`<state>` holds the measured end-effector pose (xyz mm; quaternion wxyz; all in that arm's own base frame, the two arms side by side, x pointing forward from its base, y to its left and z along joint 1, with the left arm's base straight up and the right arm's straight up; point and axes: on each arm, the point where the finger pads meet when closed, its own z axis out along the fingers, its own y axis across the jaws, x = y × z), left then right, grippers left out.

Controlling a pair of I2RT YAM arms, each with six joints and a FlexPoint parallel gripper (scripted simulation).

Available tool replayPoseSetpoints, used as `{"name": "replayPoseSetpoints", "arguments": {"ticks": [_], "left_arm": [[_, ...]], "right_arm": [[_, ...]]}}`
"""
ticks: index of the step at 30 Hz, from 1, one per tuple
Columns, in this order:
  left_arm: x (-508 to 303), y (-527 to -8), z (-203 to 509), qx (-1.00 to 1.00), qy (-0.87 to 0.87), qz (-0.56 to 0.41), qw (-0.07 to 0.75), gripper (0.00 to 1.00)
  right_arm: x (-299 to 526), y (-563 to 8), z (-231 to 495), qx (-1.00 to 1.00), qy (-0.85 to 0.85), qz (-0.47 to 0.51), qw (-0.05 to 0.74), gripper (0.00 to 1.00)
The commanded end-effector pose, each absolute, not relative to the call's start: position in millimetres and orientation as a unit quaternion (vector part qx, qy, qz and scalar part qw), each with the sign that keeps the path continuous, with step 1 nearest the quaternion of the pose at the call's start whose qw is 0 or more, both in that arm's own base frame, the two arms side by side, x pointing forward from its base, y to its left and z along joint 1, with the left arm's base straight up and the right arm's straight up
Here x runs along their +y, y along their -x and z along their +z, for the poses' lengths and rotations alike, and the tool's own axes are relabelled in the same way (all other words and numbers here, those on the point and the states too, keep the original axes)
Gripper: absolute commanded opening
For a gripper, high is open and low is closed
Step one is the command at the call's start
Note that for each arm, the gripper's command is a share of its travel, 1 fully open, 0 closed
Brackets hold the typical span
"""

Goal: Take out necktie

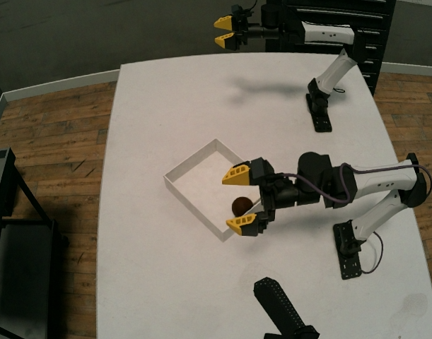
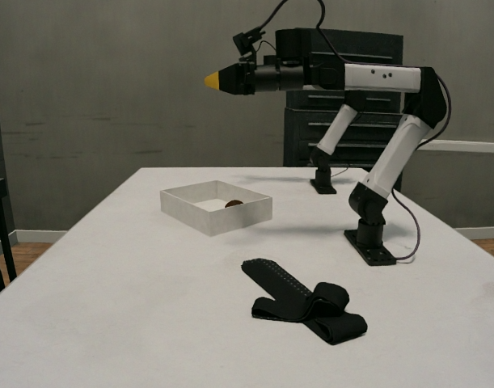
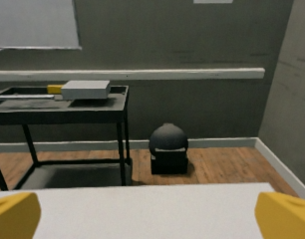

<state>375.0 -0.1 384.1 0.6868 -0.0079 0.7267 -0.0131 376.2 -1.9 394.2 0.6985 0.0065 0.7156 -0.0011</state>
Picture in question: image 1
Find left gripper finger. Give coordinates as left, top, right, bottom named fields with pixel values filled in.
left=226, top=213, right=257, bottom=236
left=222, top=165, right=250, bottom=186

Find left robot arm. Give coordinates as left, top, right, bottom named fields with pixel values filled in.
left=251, top=152, right=427, bottom=280

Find dark brown ball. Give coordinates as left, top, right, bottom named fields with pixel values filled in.
left=231, top=196, right=253, bottom=217

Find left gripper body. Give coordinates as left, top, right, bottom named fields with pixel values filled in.
left=233, top=160, right=295, bottom=237

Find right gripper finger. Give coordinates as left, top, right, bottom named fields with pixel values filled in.
left=214, top=16, right=232, bottom=30
left=215, top=33, right=234, bottom=48

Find small beige block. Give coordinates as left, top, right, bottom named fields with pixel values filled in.
left=247, top=191, right=260, bottom=206

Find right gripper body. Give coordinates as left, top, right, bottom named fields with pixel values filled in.
left=224, top=14, right=261, bottom=51

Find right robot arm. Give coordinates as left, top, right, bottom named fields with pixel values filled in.
left=231, top=4, right=368, bottom=133

